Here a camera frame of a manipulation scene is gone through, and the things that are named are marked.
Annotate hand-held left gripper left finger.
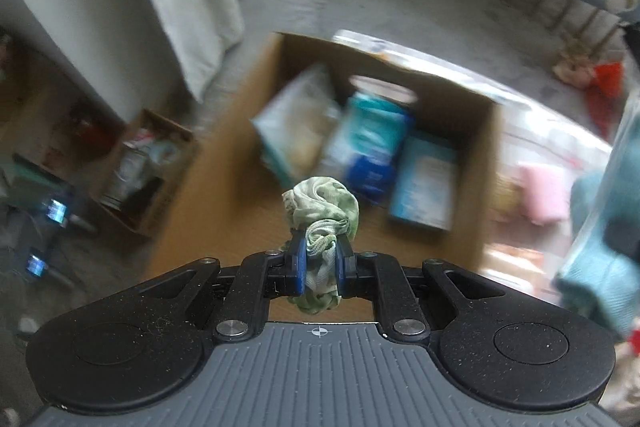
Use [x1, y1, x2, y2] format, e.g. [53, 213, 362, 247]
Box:
[140, 239, 308, 342]

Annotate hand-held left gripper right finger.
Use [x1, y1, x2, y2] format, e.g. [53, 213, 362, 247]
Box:
[335, 241, 501, 342]

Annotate green white knotted cloth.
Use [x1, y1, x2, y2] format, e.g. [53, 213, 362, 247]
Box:
[281, 176, 360, 314]

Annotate brown cardboard box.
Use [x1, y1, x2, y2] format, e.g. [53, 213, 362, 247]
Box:
[145, 32, 503, 288]

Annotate blue white carton box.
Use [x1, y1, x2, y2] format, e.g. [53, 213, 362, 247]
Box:
[389, 132, 461, 233]

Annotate blue plastic soft pack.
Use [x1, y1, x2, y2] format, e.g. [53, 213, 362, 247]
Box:
[322, 94, 416, 208]

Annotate white teal cotton swab bag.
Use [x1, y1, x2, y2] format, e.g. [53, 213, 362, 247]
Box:
[250, 62, 343, 190]

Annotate pink sponge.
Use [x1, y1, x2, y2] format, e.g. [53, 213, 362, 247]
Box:
[515, 162, 573, 228]

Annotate teal towel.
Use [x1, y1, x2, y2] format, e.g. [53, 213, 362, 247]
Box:
[552, 167, 640, 343]

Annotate small cardboard box with clutter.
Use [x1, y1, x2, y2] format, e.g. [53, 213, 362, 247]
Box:
[97, 108, 201, 238]

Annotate dark device with lit screen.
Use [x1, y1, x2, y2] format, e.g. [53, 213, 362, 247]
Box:
[27, 254, 49, 279]
[42, 199, 68, 225]

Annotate red plastic bag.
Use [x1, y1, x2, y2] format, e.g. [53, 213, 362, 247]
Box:
[585, 62, 626, 138]

